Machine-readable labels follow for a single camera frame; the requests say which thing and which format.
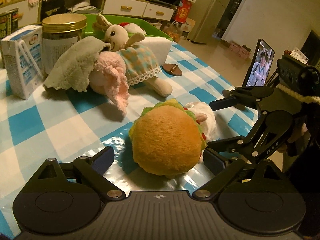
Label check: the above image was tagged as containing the plush hamburger toy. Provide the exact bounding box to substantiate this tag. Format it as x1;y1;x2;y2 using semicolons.
129;99;207;178

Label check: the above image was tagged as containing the pink plush pig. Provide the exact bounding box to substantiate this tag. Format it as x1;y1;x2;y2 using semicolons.
89;51;129;117

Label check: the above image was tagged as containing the rabbit doll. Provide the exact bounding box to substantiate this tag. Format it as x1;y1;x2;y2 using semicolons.
93;14;172;98

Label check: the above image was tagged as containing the red santa plush toy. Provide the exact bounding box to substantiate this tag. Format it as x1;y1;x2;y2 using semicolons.
119;22;146;35

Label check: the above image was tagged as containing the smartphone on stand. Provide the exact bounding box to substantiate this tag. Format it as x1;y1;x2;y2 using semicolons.
242;38;274;87

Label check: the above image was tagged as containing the white cloth pouch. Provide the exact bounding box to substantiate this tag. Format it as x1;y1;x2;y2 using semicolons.
184;101;217;142

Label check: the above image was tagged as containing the blue white checked tablecloth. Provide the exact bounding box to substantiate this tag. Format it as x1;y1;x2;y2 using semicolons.
1;41;250;238

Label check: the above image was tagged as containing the brown round powder puff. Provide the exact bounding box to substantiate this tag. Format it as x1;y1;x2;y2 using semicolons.
162;63;182;76

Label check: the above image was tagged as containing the bag of oranges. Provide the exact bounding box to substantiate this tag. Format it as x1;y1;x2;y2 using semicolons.
163;21;182;43

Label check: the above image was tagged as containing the grey refrigerator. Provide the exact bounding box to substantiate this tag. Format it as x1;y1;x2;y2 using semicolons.
187;0;230;44

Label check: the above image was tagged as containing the grey green towel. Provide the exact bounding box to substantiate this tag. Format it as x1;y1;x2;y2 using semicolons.
43;36;111;92

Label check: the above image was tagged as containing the red gift box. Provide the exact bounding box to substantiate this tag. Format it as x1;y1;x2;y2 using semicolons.
172;0;193;23

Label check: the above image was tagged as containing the green plastic bin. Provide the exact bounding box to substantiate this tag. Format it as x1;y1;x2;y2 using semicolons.
84;14;173;41

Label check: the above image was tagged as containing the white blue milk carton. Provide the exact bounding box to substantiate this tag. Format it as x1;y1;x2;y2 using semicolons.
1;25;45;100

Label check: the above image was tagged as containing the gold lid glass jar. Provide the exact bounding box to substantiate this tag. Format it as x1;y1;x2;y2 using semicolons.
42;13;87;74

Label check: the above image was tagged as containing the black handbag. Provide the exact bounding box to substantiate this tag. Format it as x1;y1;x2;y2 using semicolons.
40;0;71;21

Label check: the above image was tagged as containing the wooden tv cabinet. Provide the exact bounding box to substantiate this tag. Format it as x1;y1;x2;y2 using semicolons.
1;0;176;27

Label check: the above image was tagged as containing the black yellow drink can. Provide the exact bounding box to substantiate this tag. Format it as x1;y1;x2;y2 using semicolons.
0;8;18;39

